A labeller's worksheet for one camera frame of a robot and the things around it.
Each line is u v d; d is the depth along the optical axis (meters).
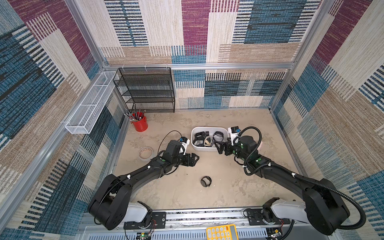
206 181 0.85
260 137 0.65
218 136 1.03
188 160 0.76
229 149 0.74
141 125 1.08
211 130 1.04
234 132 0.73
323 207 0.41
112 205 0.42
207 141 0.96
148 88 1.08
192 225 0.73
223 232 0.69
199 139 0.97
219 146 0.76
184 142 0.78
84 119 0.71
